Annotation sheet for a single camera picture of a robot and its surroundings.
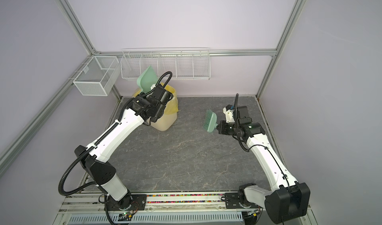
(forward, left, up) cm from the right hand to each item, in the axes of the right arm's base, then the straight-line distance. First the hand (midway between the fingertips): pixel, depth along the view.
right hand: (218, 127), depth 78 cm
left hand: (+6, +40, +17) cm, 44 cm away
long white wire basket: (+43, +21, +12) cm, 49 cm away
